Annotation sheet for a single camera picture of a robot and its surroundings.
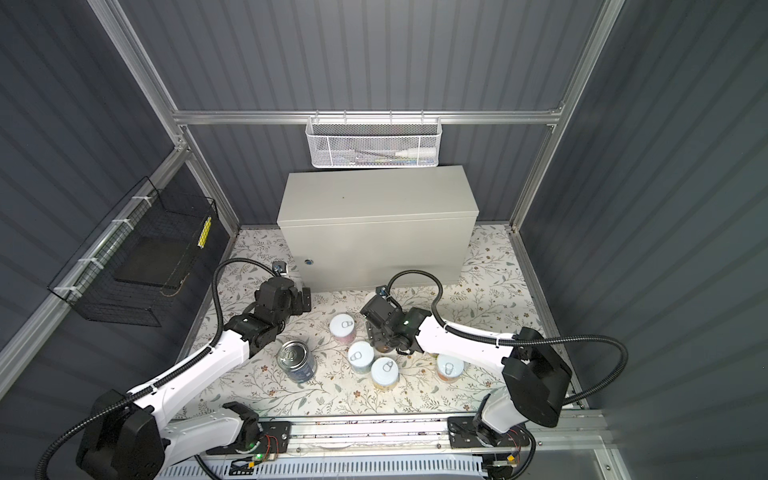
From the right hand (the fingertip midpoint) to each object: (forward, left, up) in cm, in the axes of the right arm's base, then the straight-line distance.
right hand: (384, 329), depth 84 cm
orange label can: (-10, -17, -3) cm, 20 cm away
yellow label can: (-11, 0, -3) cm, 12 cm away
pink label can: (+1, +13, -2) cm, 13 cm away
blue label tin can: (-10, +22, +3) cm, 25 cm away
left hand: (+8, +27, +8) cm, 29 cm away
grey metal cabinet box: (+41, +12, -1) cm, 43 cm away
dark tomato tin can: (-4, +1, -5) cm, 6 cm away
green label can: (-7, +6, -2) cm, 10 cm away
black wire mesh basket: (+11, +62, +22) cm, 66 cm away
